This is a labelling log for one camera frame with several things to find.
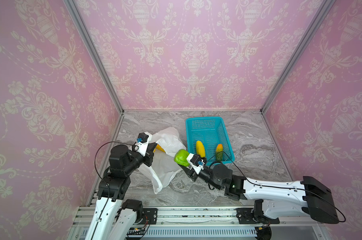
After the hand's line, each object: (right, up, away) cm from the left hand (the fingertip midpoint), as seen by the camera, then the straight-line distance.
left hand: (156, 144), depth 68 cm
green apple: (+11, -4, -7) cm, 14 cm away
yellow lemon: (+23, -6, +25) cm, 35 cm away
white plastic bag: (+6, 0, +8) cm, 10 cm away
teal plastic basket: (+33, +4, +41) cm, 53 cm away
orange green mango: (+35, -7, +26) cm, 45 cm away
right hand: (+12, -6, -1) cm, 14 cm away
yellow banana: (+1, -1, +1) cm, 2 cm away
